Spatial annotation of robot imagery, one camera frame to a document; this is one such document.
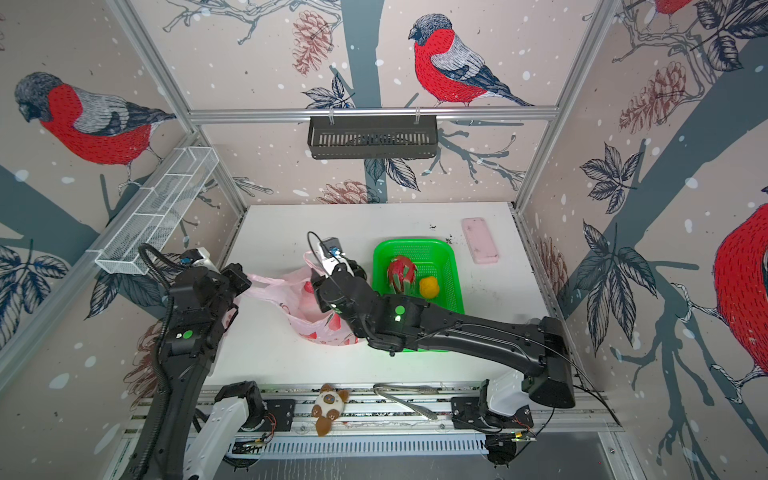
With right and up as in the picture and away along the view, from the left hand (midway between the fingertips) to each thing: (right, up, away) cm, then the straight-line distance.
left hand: (237, 262), depth 73 cm
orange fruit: (+51, -10, +18) cm, 55 cm away
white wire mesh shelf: (-24, +14, +6) cm, 29 cm away
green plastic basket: (+54, -1, +25) cm, 60 cm away
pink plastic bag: (+12, -12, +11) cm, 20 cm away
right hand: (+22, -1, -9) cm, 24 cm away
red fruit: (+42, -5, +17) cm, 45 cm away
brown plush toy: (+23, -35, 0) cm, 42 cm away
